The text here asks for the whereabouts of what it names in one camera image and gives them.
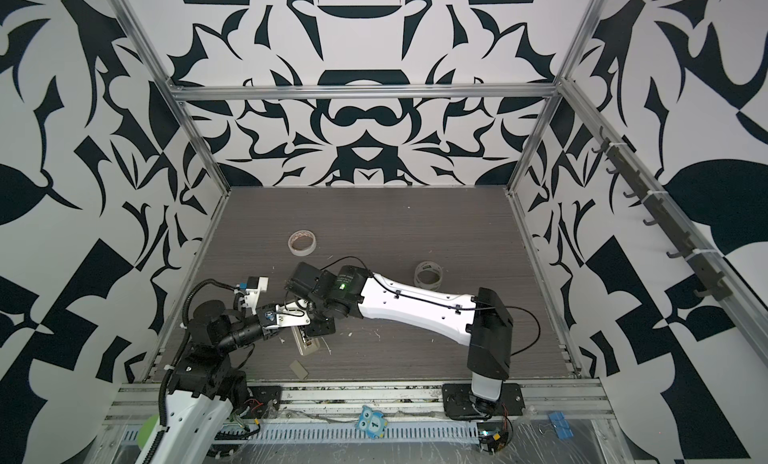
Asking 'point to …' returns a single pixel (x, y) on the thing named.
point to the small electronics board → (493, 436)
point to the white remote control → (305, 345)
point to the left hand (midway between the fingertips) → (303, 306)
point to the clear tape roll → (428, 275)
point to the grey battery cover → (299, 370)
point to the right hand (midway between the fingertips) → (302, 317)
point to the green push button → (146, 429)
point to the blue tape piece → (561, 425)
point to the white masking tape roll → (302, 242)
